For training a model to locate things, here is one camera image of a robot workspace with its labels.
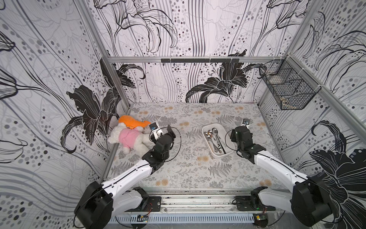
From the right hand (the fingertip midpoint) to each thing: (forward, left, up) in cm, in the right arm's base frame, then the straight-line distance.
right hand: (240, 129), depth 86 cm
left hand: (-3, +45, +5) cm, 45 cm away
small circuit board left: (-44, +56, -15) cm, 73 cm away
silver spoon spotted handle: (-3, +13, -11) cm, 17 cm away
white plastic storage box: (+3, +7, -13) cm, 15 cm away
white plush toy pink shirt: (-1, +69, -3) cm, 69 cm away
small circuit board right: (-44, -4, -16) cm, 47 cm away
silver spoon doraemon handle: (+5, +20, -11) cm, 24 cm away
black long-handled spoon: (+6, +13, -11) cm, 18 cm away
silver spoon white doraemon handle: (+2, +19, -11) cm, 22 cm away
